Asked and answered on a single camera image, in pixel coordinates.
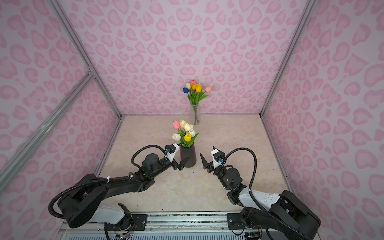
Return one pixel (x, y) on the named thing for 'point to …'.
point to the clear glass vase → (196, 111)
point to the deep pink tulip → (176, 125)
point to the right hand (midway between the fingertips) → (207, 150)
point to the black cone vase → (188, 152)
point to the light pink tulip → (208, 89)
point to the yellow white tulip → (188, 85)
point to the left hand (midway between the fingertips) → (184, 148)
